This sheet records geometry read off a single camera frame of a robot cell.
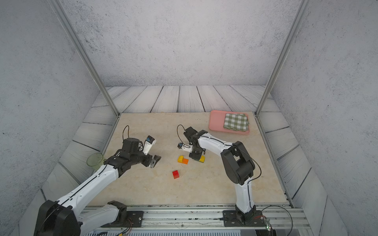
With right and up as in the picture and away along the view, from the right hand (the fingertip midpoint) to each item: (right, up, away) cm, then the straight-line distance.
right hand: (197, 153), depth 94 cm
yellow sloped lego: (-11, -3, -1) cm, 11 cm away
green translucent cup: (-59, -2, -9) cm, 59 cm away
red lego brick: (-13, -10, -9) cm, 19 cm away
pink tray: (+16, +22, +22) cm, 35 cm away
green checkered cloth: (+30, +20, +21) cm, 42 cm away
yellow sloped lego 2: (+3, -2, -8) cm, 8 cm away
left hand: (-24, +2, -10) cm, 26 cm away
